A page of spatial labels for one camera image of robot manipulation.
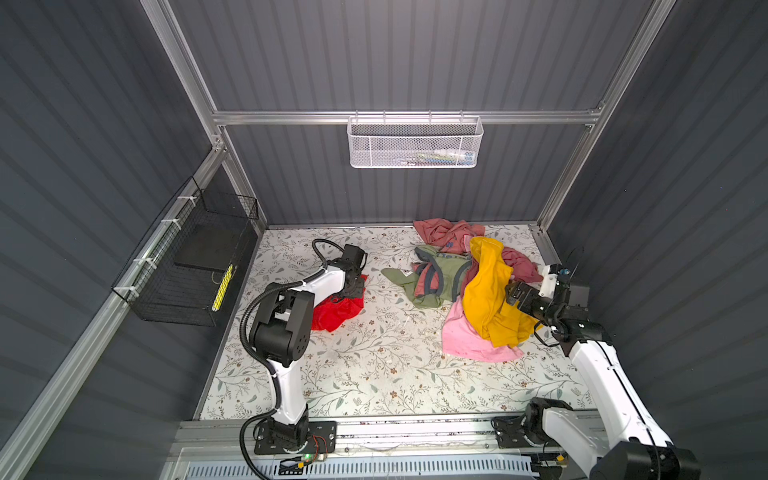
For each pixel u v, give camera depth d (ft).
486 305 2.91
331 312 2.98
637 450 1.31
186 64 2.50
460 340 2.95
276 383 1.81
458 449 2.37
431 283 3.25
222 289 2.28
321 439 2.37
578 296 1.97
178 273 2.41
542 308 2.24
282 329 1.70
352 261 2.64
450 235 3.62
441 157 2.99
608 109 2.84
